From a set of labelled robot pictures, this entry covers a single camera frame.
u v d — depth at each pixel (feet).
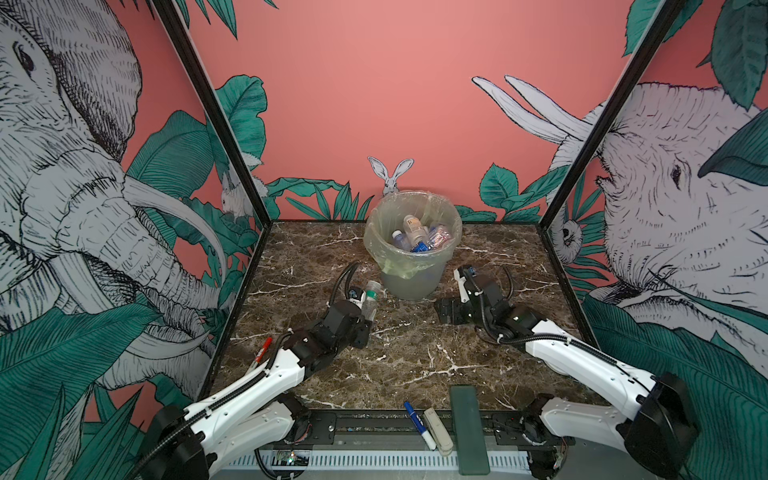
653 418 1.26
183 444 1.28
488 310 1.95
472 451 2.30
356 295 2.31
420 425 2.40
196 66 2.56
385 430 2.46
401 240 3.13
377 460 2.30
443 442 2.26
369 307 2.75
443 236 2.62
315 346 1.91
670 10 2.25
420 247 2.67
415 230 2.90
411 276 2.67
